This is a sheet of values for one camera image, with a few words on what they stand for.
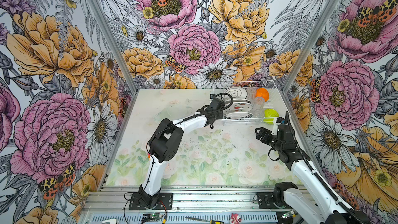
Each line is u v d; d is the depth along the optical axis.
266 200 0.74
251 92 1.08
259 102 1.01
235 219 0.66
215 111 0.72
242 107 0.99
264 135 0.74
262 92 1.13
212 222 0.69
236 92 1.05
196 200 0.76
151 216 0.71
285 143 0.63
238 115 1.00
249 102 0.97
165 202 0.74
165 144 0.54
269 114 0.99
